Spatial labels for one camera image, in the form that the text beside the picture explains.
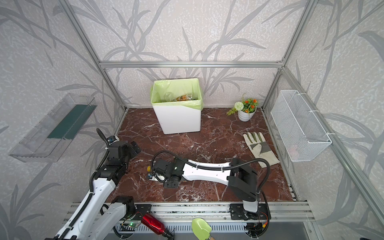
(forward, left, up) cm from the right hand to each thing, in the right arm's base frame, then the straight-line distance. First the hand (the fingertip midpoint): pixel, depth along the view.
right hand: (169, 170), depth 79 cm
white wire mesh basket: (+6, -60, +25) cm, 66 cm away
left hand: (+13, +21, +8) cm, 26 cm away
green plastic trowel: (-25, -17, -8) cm, 31 cm away
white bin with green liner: (+30, -5, +20) cm, 36 cm away
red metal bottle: (-23, +4, -4) cm, 24 cm away
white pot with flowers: (+42, -48, +4) cm, 64 cm away
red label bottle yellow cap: (+3, +13, -5) cm, 14 cm away
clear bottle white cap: (+46, +4, +11) cm, 47 cm away
